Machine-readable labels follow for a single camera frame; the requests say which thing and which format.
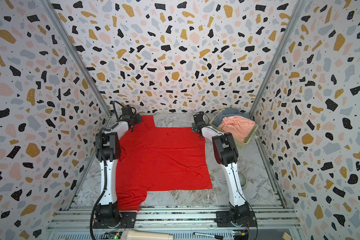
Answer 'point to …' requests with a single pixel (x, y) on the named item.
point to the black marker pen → (215, 236)
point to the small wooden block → (286, 236)
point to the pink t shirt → (239, 127)
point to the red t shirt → (156, 158)
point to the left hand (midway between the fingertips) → (138, 114)
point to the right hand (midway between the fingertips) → (199, 122)
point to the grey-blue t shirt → (228, 112)
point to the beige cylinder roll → (141, 235)
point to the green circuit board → (114, 235)
